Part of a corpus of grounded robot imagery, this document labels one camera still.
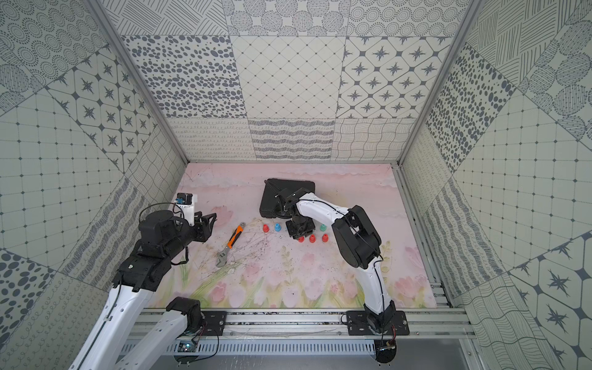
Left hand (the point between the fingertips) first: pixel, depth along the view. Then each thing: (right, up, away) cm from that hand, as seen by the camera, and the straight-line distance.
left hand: (212, 213), depth 71 cm
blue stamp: (+18, -9, +24) cm, 31 cm away
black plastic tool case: (+14, -1, +27) cm, 31 cm away
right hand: (+29, -12, +20) cm, 37 cm away
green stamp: (+37, -10, +24) cm, 45 cm away
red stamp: (+13, -10, +24) cm, 29 cm away
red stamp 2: (+28, -13, +21) cm, 37 cm away
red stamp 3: (+32, -13, +21) cm, 41 cm away
